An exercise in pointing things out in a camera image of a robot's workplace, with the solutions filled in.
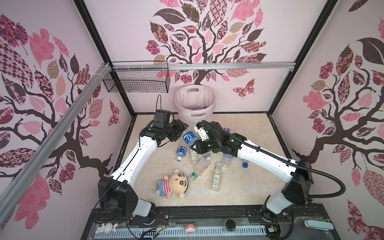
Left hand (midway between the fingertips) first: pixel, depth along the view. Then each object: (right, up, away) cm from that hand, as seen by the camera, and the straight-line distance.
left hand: (187, 130), depth 78 cm
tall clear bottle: (+8, -22, +12) cm, 27 cm away
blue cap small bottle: (-5, -15, +14) cm, 21 cm away
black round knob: (+20, -41, -15) cm, 48 cm away
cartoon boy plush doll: (-5, -28, -1) cm, 29 cm away
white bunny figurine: (-37, -46, -10) cm, 60 cm away
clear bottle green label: (+16, -31, +1) cm, 34 cm away
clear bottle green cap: (+3, -27, +5) cm, 27 cm away
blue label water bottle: (+25, -19, +14) cm, 34 cm away
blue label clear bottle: (+2, -4, -6) cm, 7 cm away
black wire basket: (-32, +34, +16) cm, 49 cm away
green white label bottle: (+4, -16, +11) cm, 20 cm away
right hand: (+3, -7, -4) cm, 9 cm away
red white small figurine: (+2, -44, -13) cm, 46 cm away
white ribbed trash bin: (+2, +7, +6) cm, 10 cm away
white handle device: (+64, -45, -9) cm, 79 cm away
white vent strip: (-3, -49, -9) cm, 50 cm away
